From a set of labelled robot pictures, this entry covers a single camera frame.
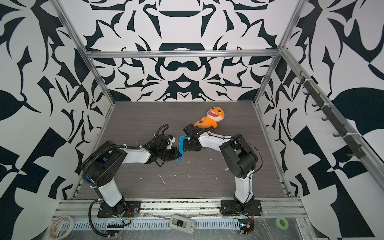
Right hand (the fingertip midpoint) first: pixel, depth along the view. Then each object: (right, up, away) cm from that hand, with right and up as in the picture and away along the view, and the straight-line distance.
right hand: (187, 146), depth 95 cm
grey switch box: (-2, -29, -27) cm, 40 cm away
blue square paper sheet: (-4, 0, -2) cm, 4 cm away
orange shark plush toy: (+18, +20, +7) cm, 27 cm away
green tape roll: (+43, -31, -24) cm, 58 cm away
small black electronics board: (+28, -33, -24) cm, 49 cm away
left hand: (-2, -3, -4) cm, 5 cm away
